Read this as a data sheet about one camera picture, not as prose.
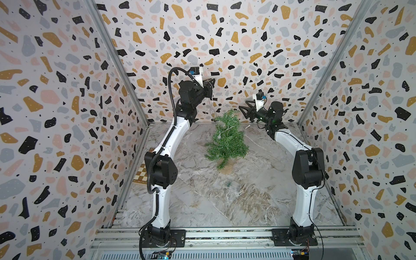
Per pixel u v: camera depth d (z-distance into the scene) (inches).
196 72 26.6
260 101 30.6
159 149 21.3
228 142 30.0
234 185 35.7
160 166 21.6
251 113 32.0
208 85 28.0
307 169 21.9
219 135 27.7
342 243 30.6
